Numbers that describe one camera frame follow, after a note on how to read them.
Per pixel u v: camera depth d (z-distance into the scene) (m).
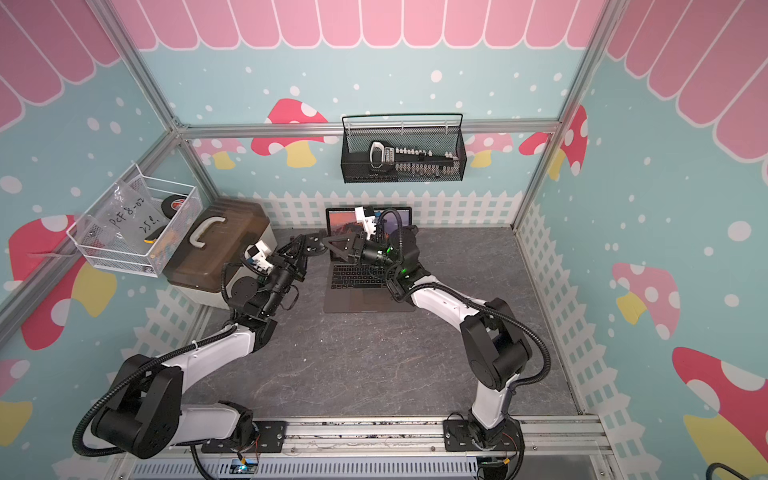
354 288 1.03
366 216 0.71
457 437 0.73
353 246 0.66
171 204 0.80
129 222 0.68
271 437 0.75
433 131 0.90
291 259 0.70
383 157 0.89
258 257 0.73
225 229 0.94
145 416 0.42
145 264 0.66
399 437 0.76
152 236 0.66
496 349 0.47
